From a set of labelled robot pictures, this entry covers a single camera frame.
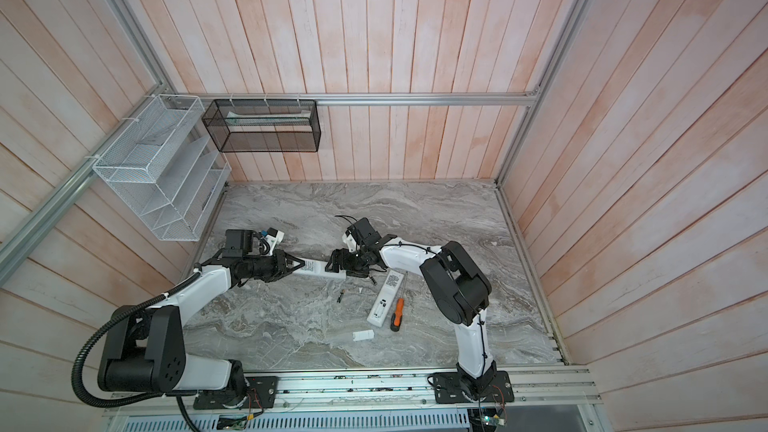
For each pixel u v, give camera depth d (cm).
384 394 73
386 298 88
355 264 83
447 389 73
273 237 83
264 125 106
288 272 80
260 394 73
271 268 77
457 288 52
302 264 85
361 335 83
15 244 52
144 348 43
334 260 83
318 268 88
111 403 42
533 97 93
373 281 93
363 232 76
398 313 85
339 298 90
